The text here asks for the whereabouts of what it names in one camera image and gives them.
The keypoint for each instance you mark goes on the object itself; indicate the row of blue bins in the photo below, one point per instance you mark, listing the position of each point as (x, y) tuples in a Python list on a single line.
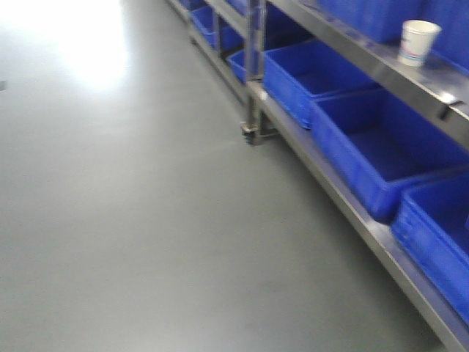
[(366, 146)]

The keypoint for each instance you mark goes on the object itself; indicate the white paper cup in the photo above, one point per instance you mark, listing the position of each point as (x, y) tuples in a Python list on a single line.
[(417, 44)]

